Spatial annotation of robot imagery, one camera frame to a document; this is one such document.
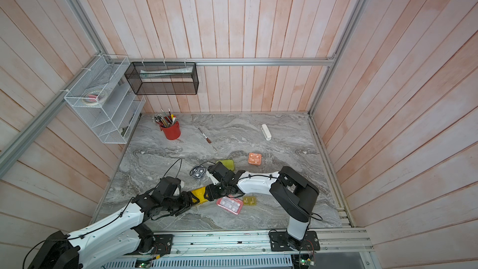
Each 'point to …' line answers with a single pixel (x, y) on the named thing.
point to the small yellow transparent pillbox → (249, 200)
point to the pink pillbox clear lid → (231, 203)
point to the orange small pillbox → (254, 159)
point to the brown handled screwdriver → (208, 139)
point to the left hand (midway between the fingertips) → (194, 206)
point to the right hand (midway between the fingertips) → (209, 194)
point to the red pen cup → (172, 132)
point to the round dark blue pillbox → (198, 171)
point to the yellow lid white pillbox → (200, 193)
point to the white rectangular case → (266, 132)
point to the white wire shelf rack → (111, 121)
